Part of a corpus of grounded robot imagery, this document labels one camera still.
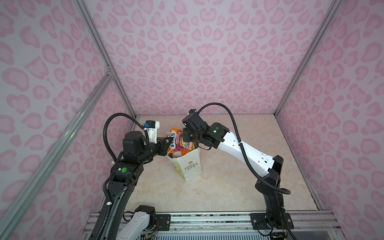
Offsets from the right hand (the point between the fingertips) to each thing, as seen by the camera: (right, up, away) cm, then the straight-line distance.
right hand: (185, 132), depth 74 cm
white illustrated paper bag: (+2, -18, +4) cm, 18 cm away
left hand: (-5, -2, -8) cm, 10 cm away
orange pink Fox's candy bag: (-3, -6, -1) cm, 7 cm away
